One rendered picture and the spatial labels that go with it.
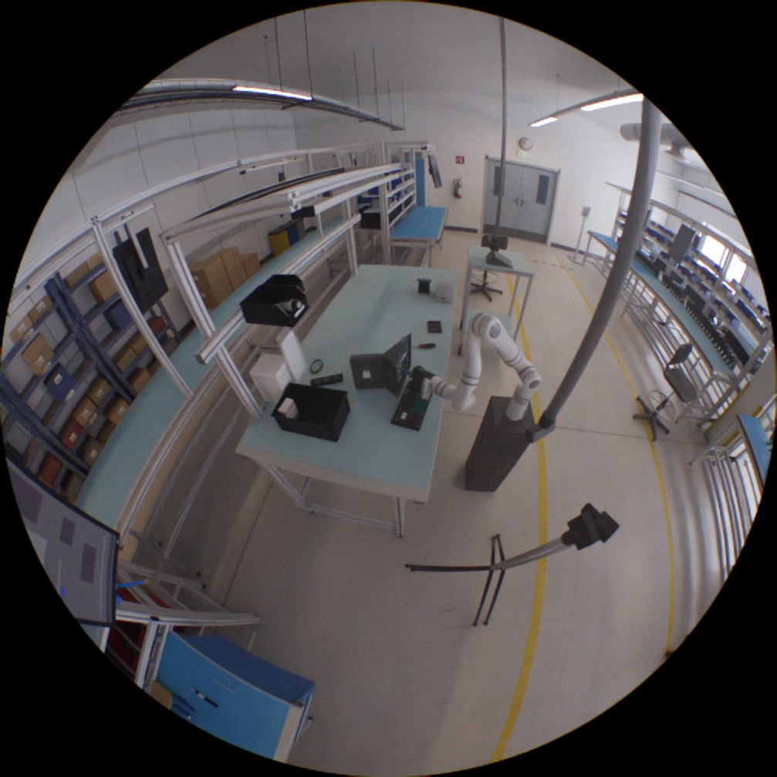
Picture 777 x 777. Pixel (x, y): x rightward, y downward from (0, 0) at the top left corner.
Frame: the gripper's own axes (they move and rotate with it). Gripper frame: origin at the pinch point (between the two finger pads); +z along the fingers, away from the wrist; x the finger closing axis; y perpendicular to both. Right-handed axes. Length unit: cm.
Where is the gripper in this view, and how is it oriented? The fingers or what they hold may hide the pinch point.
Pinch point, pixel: (402, 369)
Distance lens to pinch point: 129.8
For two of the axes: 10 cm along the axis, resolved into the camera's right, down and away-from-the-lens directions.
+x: 0.5, -8.6, -5.1
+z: -6.2, -4.3, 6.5
